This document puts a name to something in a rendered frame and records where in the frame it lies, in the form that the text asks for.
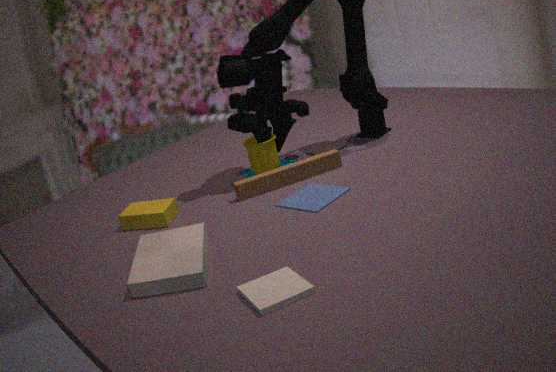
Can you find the yellow rectangular block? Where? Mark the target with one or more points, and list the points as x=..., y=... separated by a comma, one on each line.
x=149, y=214

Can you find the brown flat bar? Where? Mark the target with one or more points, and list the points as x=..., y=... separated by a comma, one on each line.
x=287, y=175

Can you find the beige flat rectangular slab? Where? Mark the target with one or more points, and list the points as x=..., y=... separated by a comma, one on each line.
x=275, y=290

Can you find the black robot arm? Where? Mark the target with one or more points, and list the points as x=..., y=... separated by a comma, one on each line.
x=357, y=84

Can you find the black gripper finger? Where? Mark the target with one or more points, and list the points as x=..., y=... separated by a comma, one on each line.
x=262, y=135
x=281, y=130

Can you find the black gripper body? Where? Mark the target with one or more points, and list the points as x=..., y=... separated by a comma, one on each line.
x=268, y=101

